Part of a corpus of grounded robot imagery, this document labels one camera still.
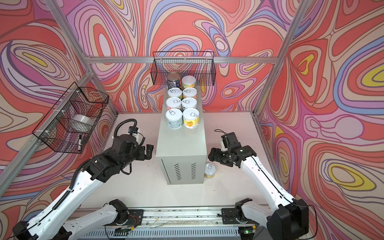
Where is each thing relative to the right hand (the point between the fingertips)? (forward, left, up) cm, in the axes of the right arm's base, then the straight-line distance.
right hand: (216, 162), depth 79 cm
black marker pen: (+4, +67, +13) cm, 69 cm away
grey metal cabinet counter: (-6, +17, +22) cm, 28 cm away
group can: (-1, +3, -7) cm, 7 cm away
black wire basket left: (+12, +71, +21) cm, 75 cm away
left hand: (+4, +35, +13) cm, 37 cm away
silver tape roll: (+16, +67, +21) cm, 71 cm away
